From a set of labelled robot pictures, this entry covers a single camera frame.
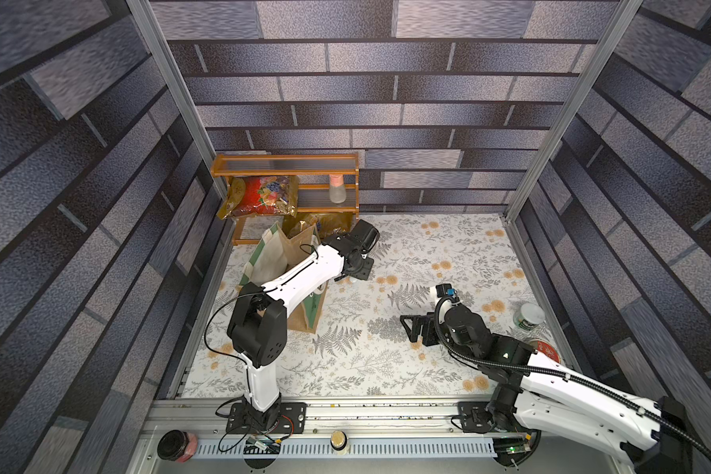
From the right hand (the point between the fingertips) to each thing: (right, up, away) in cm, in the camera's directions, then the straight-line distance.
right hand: (411, 315), depth 76 cm
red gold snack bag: (-47, +35, +21) cm, 63 cm away
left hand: (-13, +12, +12) cm, 22 cm away
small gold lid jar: (-18, -21, -18) cm, 33 cm away
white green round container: (+37, -3, +9) cm, 38 cm away
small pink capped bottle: (-22, +38, +24) cm, 50 cm away
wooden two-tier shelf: (-30, +45, +24) cm, 59 cm away
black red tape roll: (-56, -27, -11) cm, 63 cm away
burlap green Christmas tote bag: (-41, +17, +12) cm, 45 cm away
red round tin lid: (+40, -12, +5) cm, 42 cm away
